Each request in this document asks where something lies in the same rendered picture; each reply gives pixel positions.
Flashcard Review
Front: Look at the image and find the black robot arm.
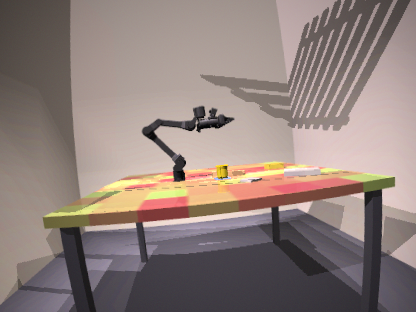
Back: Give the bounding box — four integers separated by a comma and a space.
142, 107, 218, 182

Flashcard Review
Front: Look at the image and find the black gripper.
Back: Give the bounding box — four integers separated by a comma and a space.
206, 114, 235, 129

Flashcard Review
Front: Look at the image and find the yellow cup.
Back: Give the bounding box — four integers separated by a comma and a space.
215, 165, 228, 179

